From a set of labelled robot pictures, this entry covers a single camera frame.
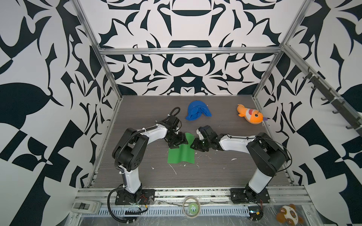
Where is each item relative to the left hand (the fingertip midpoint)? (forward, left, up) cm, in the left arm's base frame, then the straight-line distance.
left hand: (185, 143), depth 91 cm
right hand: (-2, -4, -1) cm, 4 cm away
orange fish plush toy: (+15, -47, +6) cm, 49 cm away
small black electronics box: (-37, -33, -4) cm, 50 cm away
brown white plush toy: (-38, -47, 0) cm, 60 cm away
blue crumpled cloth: (+25, -8, +3) cm, 26 cm away
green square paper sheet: (-6, +1, -1) cm, 7 cm away
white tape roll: (-34, -5, -1) cm, 34 cm away
